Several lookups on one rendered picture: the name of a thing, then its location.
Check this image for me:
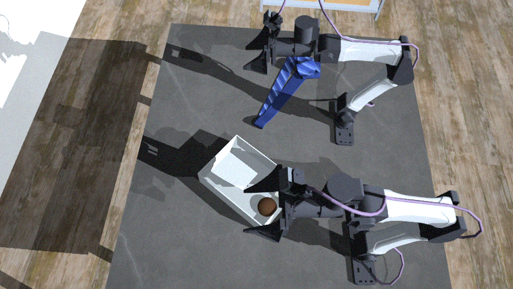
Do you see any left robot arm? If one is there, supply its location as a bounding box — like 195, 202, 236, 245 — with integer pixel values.
279, 167, 467, 285

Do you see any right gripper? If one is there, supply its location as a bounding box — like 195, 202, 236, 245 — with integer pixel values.
243, 25, 295, 75

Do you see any brown ball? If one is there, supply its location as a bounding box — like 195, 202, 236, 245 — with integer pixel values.
258, 197, 277, 217

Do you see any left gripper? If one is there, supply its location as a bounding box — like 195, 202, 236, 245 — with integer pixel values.
243, 164, 320, 243

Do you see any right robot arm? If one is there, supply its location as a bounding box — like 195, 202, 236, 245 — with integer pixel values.
263, 9, 414, 146

